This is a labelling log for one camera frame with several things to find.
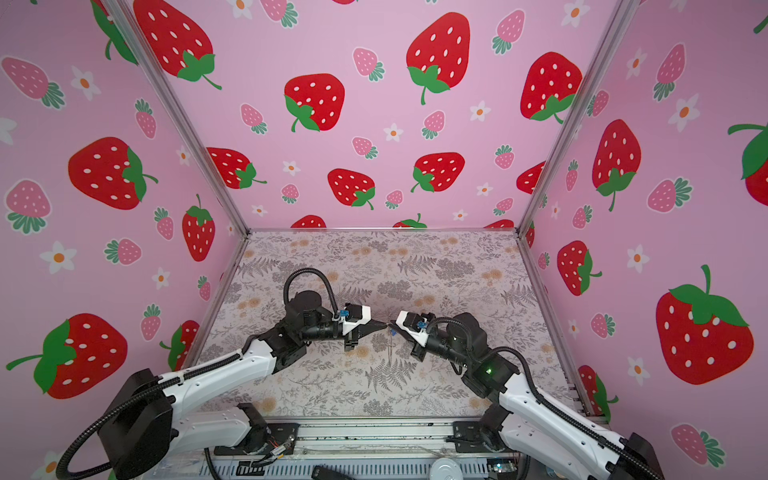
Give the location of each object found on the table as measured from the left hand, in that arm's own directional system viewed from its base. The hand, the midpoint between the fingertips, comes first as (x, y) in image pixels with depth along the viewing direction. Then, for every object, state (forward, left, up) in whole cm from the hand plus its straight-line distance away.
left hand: (384, 323), depth 70 cm
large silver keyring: (+3, -1, -19) cm, 19 cm away
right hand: (0, -2, +1) cm, 2 cm away
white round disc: (-27, -14, -17) cm, 35 cm away
